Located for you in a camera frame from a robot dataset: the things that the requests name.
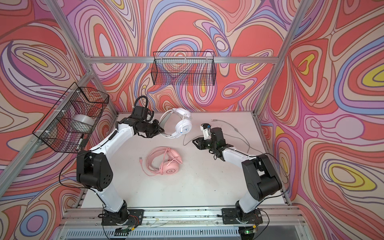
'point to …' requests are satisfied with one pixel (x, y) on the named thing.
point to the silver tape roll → (83, 123)
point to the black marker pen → (80, 142)
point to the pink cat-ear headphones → (162, 160)
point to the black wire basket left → (56, 129)
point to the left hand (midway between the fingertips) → (166, 128)
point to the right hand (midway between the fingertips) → (196, 143)
